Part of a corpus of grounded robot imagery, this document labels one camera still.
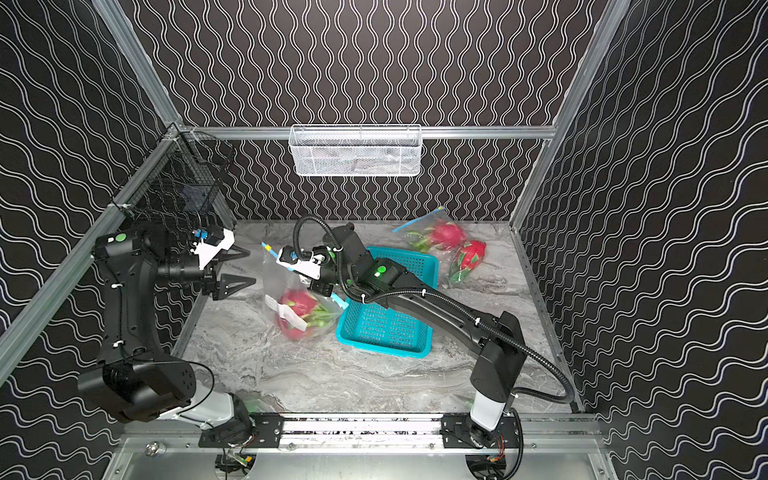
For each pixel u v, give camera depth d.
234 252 0.69
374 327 0.93
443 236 1.06
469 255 1.02
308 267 0.58
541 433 0.75
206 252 0.58
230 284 0.61
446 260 1.09
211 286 0.61
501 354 0.42
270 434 0.73
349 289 0.54
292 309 0.77
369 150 1.03
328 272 0.62
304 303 0.77
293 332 0.83
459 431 0.74
